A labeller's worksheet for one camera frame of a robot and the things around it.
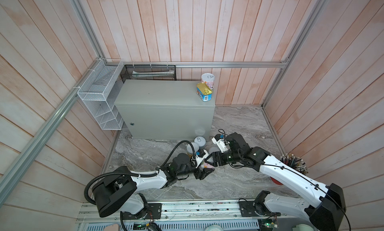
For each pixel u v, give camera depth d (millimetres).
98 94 746
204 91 728
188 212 738
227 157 661
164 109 779
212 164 669
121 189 425
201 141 932
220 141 701
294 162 749
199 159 681
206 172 689
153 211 733
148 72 957
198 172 685
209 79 780
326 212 378
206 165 714
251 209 730
